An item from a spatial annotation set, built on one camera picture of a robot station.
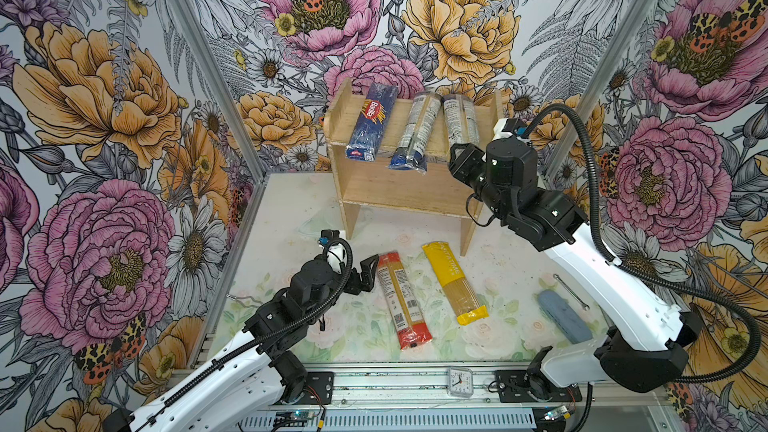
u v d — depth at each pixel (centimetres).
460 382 74
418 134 66
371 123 67
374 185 90
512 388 74
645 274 79
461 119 69
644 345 38
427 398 74
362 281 64
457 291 89
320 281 52
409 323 82
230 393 56
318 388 74
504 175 44
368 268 64
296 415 71
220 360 46
